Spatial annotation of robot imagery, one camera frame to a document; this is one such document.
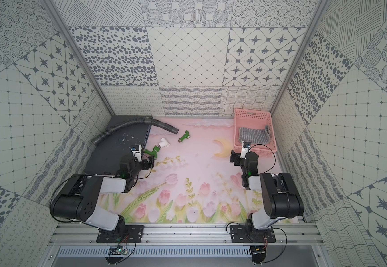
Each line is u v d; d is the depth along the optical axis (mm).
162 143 1039
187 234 749
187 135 1093
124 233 695
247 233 674
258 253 716
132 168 747
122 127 1049
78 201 448
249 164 719
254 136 1074
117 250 704
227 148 1069
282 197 462
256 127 1113
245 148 819
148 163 863
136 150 818
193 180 904
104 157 961
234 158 843
